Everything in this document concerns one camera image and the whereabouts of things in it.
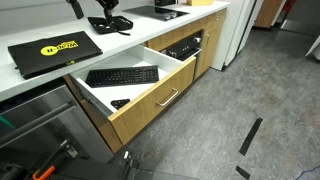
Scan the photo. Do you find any stainless steel dishwasher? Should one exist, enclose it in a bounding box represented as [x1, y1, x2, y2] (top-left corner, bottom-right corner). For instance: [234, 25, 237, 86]
[0, 78, 114, 169]

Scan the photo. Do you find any black clamp with orange grip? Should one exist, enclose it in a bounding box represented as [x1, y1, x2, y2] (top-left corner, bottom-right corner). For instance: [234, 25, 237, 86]
[31, 139, 79, 180]

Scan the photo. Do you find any black glass cooktop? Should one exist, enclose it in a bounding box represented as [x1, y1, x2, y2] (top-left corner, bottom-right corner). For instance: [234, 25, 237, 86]
[122, 4, 190, 22]

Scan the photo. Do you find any small black box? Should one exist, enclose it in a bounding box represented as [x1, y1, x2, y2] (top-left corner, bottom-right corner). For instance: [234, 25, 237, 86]
[154, 0, 178, 7]

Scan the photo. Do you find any black built-in oven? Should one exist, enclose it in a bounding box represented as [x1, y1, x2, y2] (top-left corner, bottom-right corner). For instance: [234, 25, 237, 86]
[160, 29, 204, 63]

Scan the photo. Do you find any wooden room door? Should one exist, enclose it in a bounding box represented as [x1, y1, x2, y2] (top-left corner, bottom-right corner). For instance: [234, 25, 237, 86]
[254, 0, 284, 29]

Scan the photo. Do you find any long black tape strip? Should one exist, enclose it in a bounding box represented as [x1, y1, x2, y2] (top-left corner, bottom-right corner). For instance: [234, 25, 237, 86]
[238, 117, 264, 157]

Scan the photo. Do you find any small black flat gadget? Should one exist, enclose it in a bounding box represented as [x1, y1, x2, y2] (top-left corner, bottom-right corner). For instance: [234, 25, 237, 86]
[110, 98, 131, 111]

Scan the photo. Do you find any wooden cabinet door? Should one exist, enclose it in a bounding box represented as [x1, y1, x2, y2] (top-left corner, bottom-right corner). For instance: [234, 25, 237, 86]
[194, 22, 224, 81]

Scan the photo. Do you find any yellow box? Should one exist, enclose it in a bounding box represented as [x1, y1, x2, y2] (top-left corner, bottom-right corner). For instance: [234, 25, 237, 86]
[186, 0, 215, 7]

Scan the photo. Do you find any silver drawer bar handle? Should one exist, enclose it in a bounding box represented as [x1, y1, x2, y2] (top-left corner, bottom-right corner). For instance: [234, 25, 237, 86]
[155, 87, 180, 108]

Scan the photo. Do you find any black bag with yellow logo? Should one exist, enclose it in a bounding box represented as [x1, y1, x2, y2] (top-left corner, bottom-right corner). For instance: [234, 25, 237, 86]
[7, 30, 104, 80]

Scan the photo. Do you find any blue cable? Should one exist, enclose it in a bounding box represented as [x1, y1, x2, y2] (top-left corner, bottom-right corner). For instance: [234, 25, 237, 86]
[294, 165, 320, 180]

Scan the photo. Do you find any open black zipper case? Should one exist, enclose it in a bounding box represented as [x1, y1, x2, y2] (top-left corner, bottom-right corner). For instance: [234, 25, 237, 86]
[87, 15, 134, 36]

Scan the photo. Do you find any black computer keyboard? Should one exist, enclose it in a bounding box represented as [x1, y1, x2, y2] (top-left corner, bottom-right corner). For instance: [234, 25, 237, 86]
[84, 65, 160, 89]

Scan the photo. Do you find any short black tape strip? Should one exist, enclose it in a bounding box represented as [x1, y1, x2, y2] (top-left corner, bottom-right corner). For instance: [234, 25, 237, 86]
[235, 165, 252, 180]

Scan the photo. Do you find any narrow wooden cabinet panel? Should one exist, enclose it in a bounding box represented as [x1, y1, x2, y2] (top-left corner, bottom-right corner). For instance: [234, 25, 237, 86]
[204, 8, 228, 32]

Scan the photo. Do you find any dark dishwasher bar handle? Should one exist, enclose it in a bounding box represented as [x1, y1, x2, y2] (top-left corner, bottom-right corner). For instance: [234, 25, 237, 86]
[0, 99, 78, 149]

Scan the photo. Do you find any wooden front white drawer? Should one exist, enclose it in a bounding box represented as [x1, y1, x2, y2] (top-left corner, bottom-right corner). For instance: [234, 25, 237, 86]
[68, 44, 198, 146]

